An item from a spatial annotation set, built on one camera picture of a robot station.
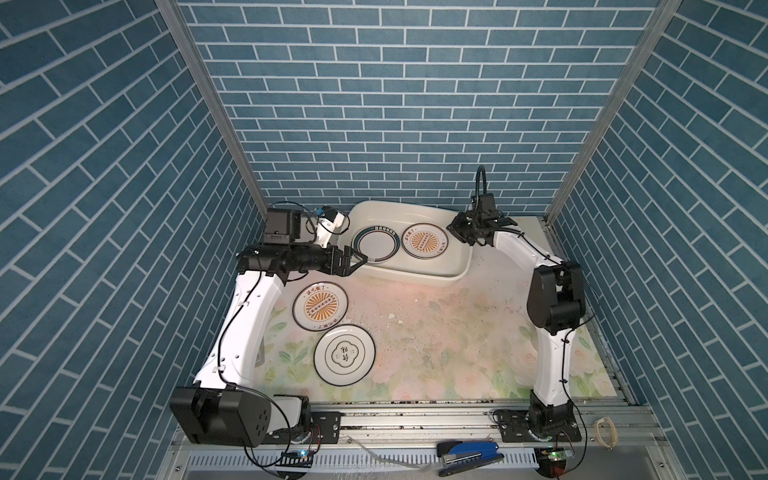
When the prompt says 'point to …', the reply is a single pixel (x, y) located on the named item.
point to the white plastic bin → (453, 263)
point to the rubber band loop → (615, 434)
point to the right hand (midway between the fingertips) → (445, 222)
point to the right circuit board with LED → (551, 461)
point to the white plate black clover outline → (344, 355)
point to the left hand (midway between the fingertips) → (353, 255)
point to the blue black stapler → (457, 456)
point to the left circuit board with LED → (302, 458)
